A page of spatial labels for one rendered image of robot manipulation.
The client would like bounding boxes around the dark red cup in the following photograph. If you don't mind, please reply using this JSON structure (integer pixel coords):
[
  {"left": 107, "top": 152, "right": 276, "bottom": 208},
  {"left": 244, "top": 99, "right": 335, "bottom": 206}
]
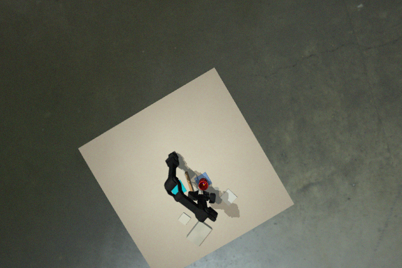
[{"left": 198, "top": 178, "right": 209, "bottom": 191}]

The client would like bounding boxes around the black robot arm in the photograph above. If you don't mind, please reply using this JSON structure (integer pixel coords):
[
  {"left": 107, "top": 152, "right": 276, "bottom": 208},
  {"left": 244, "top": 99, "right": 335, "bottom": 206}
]
[{"left": 164, "top": 152, "right": 218, "bottom": 222}]

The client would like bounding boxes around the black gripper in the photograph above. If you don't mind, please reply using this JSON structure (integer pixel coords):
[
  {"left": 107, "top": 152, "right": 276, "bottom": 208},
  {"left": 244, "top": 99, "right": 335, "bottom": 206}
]
[{"left": 188, "top": 190, "right": 216, "bottom": 204}]

